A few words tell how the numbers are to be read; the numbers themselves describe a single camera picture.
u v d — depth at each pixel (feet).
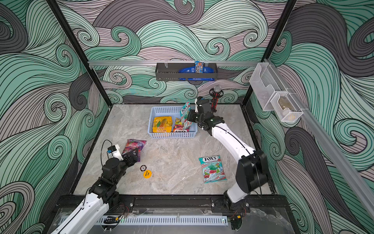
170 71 3.11
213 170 2.71
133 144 3.05
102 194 1.89
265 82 2.54
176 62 3.06
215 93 3.14
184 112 2.96
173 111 3.30
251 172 1.40
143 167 2.82
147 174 2.74
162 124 3.30
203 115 2.08
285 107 2.14
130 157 2.40
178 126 3.40
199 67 2.95
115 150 2.35
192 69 3.02
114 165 2.01
